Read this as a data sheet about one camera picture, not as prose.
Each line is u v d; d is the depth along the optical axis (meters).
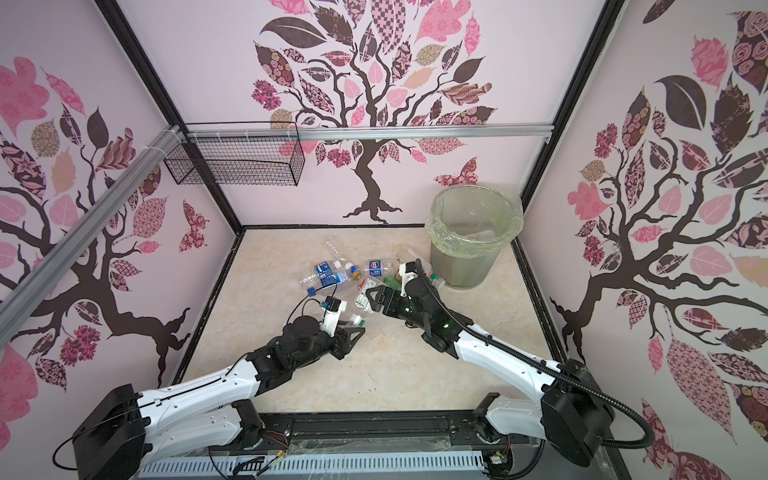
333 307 0.68
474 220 1.00
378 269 1.00
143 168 0.76
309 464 0.70
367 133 0.94
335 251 1.08
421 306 0.60
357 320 0.77
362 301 0.75
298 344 0.60
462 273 0.95
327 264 1.01
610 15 0.70
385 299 0.69
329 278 0.98
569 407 0.40
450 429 0.74
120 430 0.40
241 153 0.95
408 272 0.72
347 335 0.70
